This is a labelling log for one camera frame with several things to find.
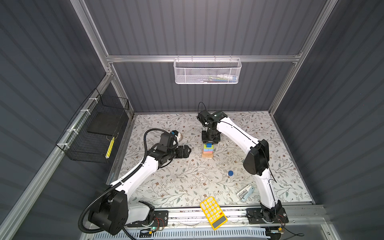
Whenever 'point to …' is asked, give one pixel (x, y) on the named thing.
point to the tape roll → (180, 137)
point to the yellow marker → (110, 148)
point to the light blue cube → (206, 150)
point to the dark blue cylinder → (230, 173)
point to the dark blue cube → (209, 145)
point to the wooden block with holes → (207, 155)
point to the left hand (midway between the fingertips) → (185, 150)
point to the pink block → (208, 152)
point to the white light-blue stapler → (245, 193)
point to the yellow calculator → (213, 213)
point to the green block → (205, 147)
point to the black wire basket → (92, 131)
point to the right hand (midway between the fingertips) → (207, 144)
